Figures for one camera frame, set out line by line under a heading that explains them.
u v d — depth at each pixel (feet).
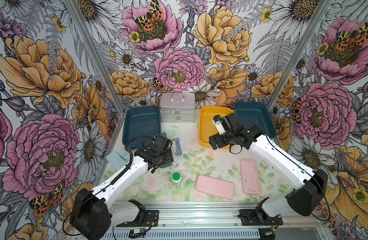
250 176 2.86
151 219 2.40
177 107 3.58
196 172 2.94
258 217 2.20
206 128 3.35
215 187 2.78
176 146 3.25
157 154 1.93
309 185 1.33
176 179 2.55
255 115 3.91
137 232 2.34
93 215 1.26
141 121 3.76
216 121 2.30
